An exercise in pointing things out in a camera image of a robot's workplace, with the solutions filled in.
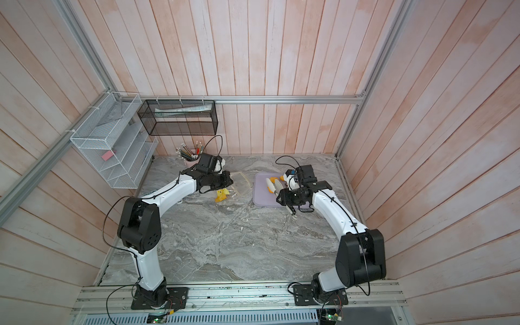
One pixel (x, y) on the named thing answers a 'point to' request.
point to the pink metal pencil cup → (189, 164)
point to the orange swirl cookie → (221, 195)
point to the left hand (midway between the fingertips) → (233, 183)
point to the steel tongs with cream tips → (275, 188)
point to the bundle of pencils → (185, 152)
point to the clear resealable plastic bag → (241, 187)
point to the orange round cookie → (273, 179)
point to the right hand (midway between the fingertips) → (282, 197)
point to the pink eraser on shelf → (107, 156)
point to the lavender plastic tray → (261, 196)
